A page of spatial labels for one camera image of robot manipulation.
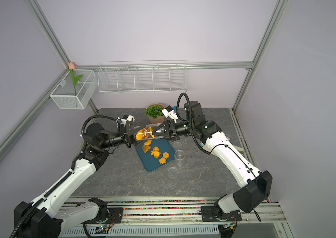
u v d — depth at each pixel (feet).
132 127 1.95
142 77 3.51
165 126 1.86
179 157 3.00
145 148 3.16
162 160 3.01
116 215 2.41
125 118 2.15
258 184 1.33
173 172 2.91
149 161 3.02
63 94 2.59
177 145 3.28
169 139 2.11
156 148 3.18
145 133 2.00
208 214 2.40
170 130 1.84
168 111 2.05
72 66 2.92
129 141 1.93
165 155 3.08
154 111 3.25
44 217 1.24
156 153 3.07
